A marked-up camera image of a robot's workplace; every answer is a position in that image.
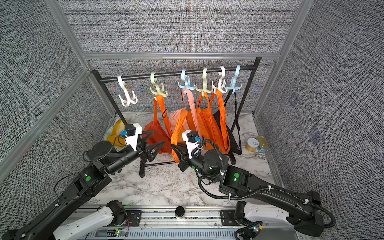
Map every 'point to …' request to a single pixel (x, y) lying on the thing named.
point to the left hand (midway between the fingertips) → (159, 135)
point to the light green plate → (109, 133)
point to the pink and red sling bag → (176, 116)
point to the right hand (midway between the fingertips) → (174, 142)
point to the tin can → (252, 144)
